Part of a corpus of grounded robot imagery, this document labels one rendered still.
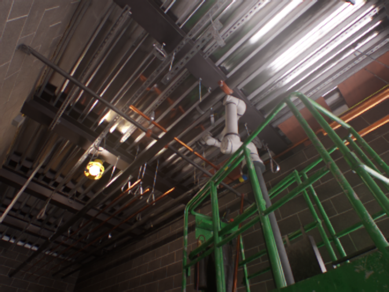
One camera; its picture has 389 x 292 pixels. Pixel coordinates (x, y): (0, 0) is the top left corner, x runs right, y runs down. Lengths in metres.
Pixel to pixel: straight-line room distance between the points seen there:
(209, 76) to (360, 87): 1.94
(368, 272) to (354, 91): 2.62
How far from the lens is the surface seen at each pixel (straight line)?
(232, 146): 1.83
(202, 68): 2.27
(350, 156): 1.08
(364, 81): 3.27
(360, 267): 0.91
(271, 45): 1.63
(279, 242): 1.47
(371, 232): 0.90
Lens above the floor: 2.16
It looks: 49 degrees up
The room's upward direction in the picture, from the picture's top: straight up
